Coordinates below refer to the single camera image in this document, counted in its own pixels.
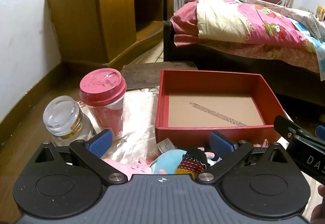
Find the silver patterned tablecloth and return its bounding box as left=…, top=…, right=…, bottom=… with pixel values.
left=74, top=86, right=300, bottom=176

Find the pink lidded plastic cup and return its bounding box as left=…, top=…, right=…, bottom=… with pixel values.
left=79, top=68, right=127, bottom=141

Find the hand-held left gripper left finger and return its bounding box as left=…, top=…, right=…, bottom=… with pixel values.
left=35, top=129, right=128, bottom=186

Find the pink pig plush teal dress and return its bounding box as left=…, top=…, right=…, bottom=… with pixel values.
left=102, top=138, right=222, bottom=181

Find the pink cartoon printed quilt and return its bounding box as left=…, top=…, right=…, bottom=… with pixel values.
left=197, top=0, right=325, bottom=50

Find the wooden cabinet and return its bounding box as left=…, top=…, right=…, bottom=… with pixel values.
left=46, top=0, right=176, bottom=70

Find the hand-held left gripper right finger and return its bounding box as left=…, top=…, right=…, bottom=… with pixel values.
left=195, top=131, right=290, bottom=185

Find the light printed blanket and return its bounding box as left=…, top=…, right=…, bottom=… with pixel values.
left=279, top=0, right=325, bottom=73

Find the red cardboard box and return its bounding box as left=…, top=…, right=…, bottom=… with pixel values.
left=155, top=70, right=287, bottom=147

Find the clear glass jar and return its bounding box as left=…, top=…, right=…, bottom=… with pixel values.
left=43, top=95, right=97, bottom=147

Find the dark pink bed sheet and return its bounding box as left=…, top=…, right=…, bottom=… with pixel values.
left=171, top=1, right=321, bottom=73

